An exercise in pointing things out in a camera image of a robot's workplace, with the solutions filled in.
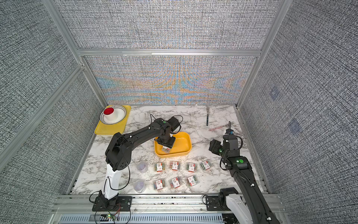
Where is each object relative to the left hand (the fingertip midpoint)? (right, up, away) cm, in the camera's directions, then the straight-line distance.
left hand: (171, 144), depth 90 cm
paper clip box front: (+3, -19, -12) cm, 23 cm away
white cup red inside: (-50, +22, +19) cm, 58 cm away
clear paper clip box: (-7, -12, -6) cm, 15 cm away
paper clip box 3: (+13, -12, -6) cm, 19 cm away
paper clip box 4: (+12, -19, -11) cm, 25 cm away
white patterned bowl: (-42, +22, +23) cm, 53 cm away
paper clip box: (-6, -20, -12) cm, 24 cm away
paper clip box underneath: (-4, -3, -2) cm, 5 cm away
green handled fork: (+29, +22, +27) cm, 46 cm away
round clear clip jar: (-17, -12, -6) cm, 22 cm away
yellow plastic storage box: (+7, -2, +5) cm, 9 cm away
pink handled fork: (+33, +10, +16) cm, 38 cm away
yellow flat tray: (-53, +9, +16) cm, 56 cm away
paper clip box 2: (+2, -12, -5) cm, 13 cm away
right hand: (+26, +5, -11) cm, 29 cm away
